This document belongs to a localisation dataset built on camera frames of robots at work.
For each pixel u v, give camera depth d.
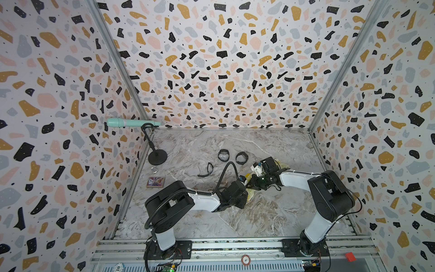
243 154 1.04
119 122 0.75
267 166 0.78
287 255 0.73
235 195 0.69
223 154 1.07
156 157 1.04
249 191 0.90
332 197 0.49
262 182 0.82
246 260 0.72
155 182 0.92
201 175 0.98
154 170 0.98
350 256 0.73
